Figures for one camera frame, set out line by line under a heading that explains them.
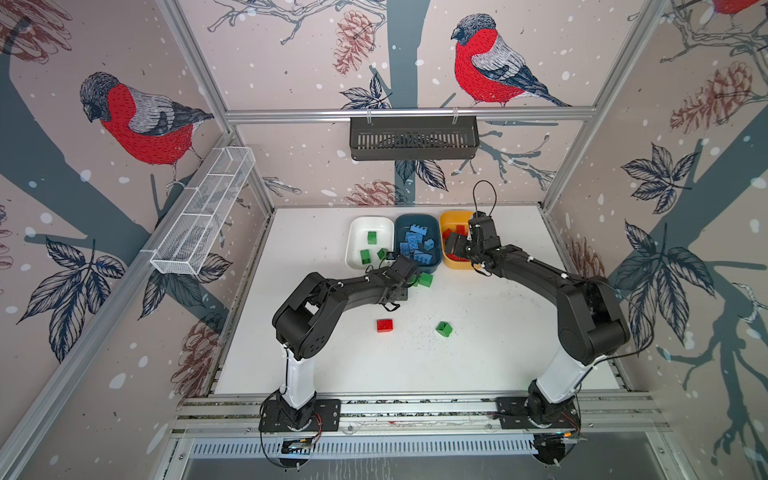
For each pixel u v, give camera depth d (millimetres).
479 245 741
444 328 869
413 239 1076
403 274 766
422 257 1016
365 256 1033
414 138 1065
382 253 1037
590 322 475
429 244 1069
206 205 799
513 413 727
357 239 1097
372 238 1078
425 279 978
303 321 510
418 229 1104
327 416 732
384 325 879
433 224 1095
